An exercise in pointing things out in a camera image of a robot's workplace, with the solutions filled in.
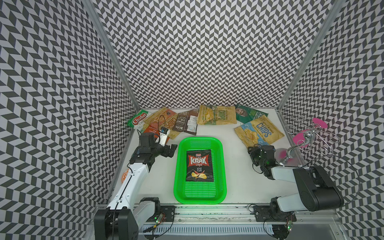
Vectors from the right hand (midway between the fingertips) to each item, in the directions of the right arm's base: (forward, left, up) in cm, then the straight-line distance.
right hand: (247, 151), depth 94 cm
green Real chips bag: (+30, -4, +1) cm, 30 cm away
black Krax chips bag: (-10, +31, +1) cm, 32 cm away
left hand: (-2, +48, +13) cm, 50 cm away
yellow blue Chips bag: (+15, -12, +1) cm, 19 cm away
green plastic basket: (-24, +37, 0) cm, 44 cm away
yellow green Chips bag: (+30, +18, +2) cm, 35 cm away
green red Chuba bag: (+24, +77, +2) cm, 81 cm away
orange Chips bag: (+27, +58, +3) cm, 63 cm away
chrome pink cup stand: (-4, -21, +26) cm, 34 cm away
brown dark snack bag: (+24, +40, +2) cm, 47 cm away
